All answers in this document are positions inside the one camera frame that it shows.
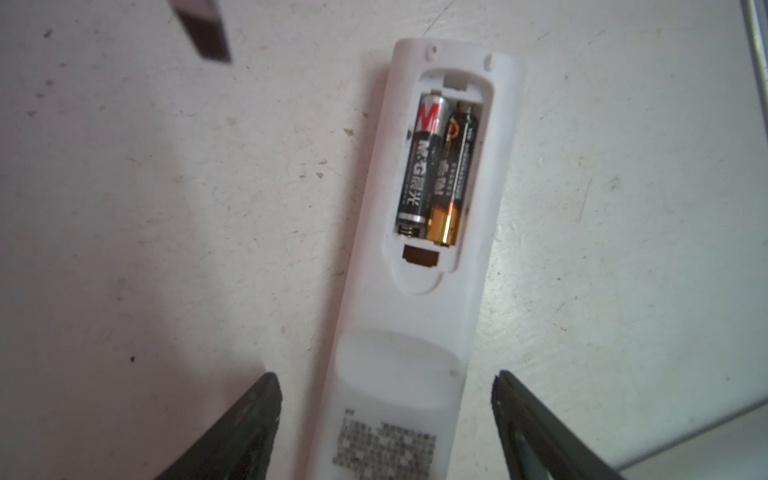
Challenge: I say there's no orange black screwdriver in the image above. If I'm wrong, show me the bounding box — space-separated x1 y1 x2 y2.
168 0 232 64

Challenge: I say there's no white remote control with batteries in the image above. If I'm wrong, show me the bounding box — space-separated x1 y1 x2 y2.
305 38 525 479

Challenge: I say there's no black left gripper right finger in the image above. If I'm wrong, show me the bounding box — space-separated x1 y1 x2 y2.
491 370 621 479

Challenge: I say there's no black red M&G battery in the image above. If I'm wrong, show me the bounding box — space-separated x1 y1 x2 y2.
396 91 451 238

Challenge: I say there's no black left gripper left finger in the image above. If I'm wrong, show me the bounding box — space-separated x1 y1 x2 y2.
157 372 282 480

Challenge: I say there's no black gold battery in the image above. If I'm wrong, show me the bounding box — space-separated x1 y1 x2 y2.
426 101 479 246

